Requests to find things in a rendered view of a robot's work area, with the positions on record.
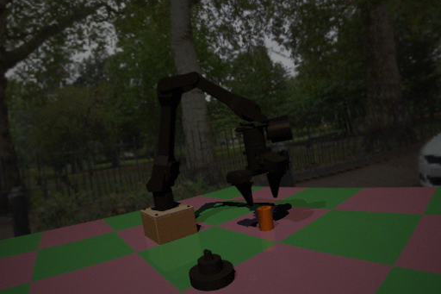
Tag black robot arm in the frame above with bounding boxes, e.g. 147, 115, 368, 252
146, 72, 293, 211

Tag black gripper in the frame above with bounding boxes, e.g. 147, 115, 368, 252
227, 145, 289, 207

